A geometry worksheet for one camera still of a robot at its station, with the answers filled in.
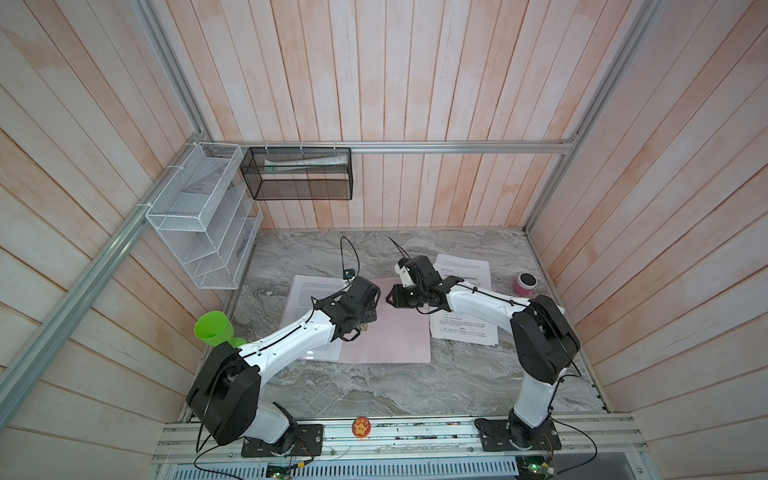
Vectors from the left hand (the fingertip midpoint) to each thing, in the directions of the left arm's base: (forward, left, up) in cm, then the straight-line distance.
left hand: (362, 312), depth 86 cm
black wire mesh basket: (+47, +23, +15) cm, 55 cm away
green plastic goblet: (-8, +38, +6) cm, 39 cm away
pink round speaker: (+14, -54, -5) cm, 56 cm away
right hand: (+6, -8, -2) cm, 10 cm away
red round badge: (-28, 0, -10) cm, 30 cm away
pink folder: (-4, -12, -7) cm, 14 cm away
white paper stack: (0, -30, -10) cm, 31 cm away
